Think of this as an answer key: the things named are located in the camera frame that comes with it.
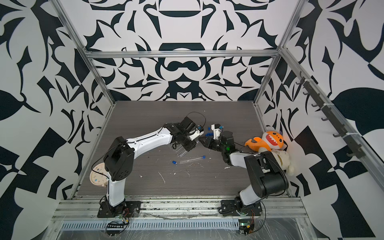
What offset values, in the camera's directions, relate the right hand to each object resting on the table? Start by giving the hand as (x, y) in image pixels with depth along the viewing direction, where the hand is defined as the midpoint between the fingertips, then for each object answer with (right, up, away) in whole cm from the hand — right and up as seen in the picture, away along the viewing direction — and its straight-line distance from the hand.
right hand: (199, 137), depth 88 cm
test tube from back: (-13, -2, -15) cm, 20 cm away
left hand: (-4, -3, 0) cm, 5 cm away
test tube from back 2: (-10, -9, -2) cm, 14 cm away
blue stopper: (-15, -15, +1) cm, 21 cm away
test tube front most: (+2, -12, +3) cm, 13 cm away
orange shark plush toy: (+42, -2, +2) cm, 42 cm away
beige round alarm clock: (-55, -21, -7) cm, 59 cm away
